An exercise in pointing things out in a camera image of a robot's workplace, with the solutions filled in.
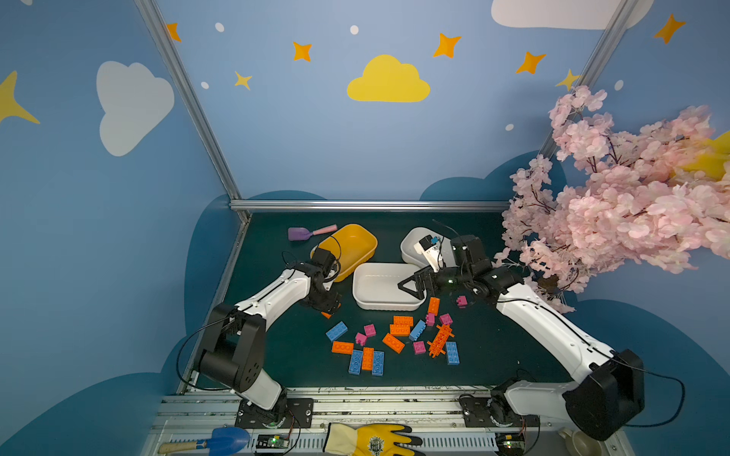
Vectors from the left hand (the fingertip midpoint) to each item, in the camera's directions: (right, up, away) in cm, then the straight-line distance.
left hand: (323, 302), depth 89 cm
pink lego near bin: (+34, -6, +1) cm, 35 cm away
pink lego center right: (+40, -6, +1) cm, 40 cm away
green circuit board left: (-10, -32, -18) cm, 38 cm away
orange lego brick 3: (+14, -17, -6) cm, 23 cm away
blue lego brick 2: (+10, -17, -8) cm, 22 cm away
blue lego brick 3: (+18, -18, -4) cm, 25 cm away
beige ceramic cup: (+67, -31, -20) cm, 77 cm away
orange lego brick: (+1, -5, +1) cm, 5 cm away
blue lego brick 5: (+40, -15, -5) cm, 43 cm away
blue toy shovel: (-22, -31, -19) cm, 43 cm away
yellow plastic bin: (+8, +18, +20) cm, 28 cm away
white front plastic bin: (+17, +3, +11) cm, 21 cm away
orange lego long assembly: (+36, -12, -3) cm, 38 cm away
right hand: (+26, +10, -12) cm, 31 cm away
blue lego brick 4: (+30, -9, -2) cm, 31 cm away
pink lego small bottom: (+30, -13, -4) cm, 33 cm away
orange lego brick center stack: (+25, -8, -1) cm, 26 cm away
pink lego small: (+12, -11, -3) cm, 17 cm away
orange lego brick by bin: (+37, -2, +6) cm, 37 cm away
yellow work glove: (+15, -30, -20) cm, 39 cm away
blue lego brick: (+4, -9, -1) cm, 10 cm away
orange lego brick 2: (+6, -13, -4) cm, 15 cm away
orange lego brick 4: (+22, -12, -3) cm, 26 cm away
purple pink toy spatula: (-13, +23, +25) cm, 36 cm away
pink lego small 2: (+15, -9, -1) cm, 17 cm away
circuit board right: (+51, -33, -18) cm, 63 cm away
